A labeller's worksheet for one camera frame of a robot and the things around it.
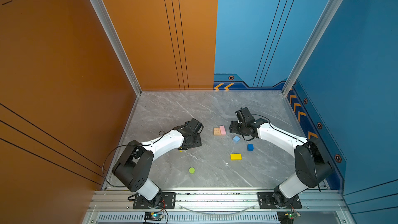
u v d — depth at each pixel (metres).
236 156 0.87
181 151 0.73
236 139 0.92
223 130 0.96
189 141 0.67
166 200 0.74
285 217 0.71
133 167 0.45
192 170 0.82
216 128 0.97
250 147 0.91
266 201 0.72
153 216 0.71
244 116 0.70
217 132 0.96
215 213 0.71
